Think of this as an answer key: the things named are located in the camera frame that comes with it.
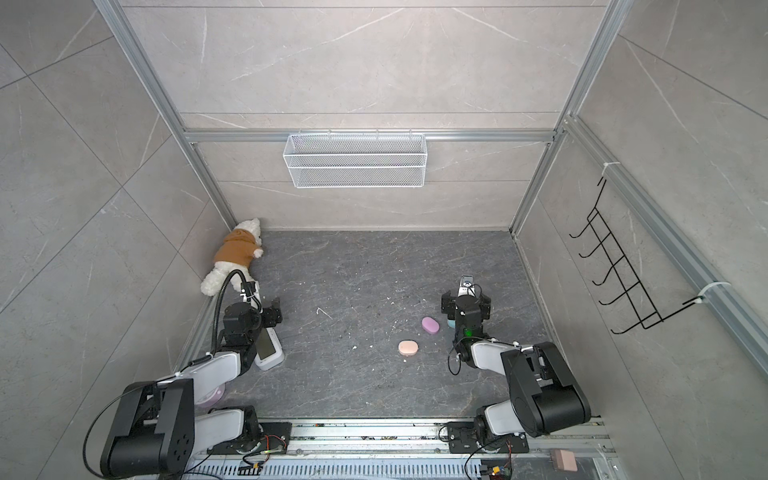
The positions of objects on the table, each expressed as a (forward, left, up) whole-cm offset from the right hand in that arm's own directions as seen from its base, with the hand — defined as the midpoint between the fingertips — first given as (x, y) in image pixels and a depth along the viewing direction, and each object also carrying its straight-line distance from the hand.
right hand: (465, 290), depth 93 cm
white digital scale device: (-16, +59, -2) cm, 61 cm away
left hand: (-1, +63, +3) cm, 63 cm away
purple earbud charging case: (-9, +12, -6) cm, 16 cm away
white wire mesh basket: (+40, +34, +22) cm, 57 cm away
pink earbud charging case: (-16, +19, -6) cm, 25 cm away
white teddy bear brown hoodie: (+19, +78, 0) cm, 80 cm away
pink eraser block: (-44, -17, -6) cm, 48 cm away
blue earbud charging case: (-8, +5, -6) cm, 11 cm away
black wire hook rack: (-22, -28, +25) cm, 43 cm away
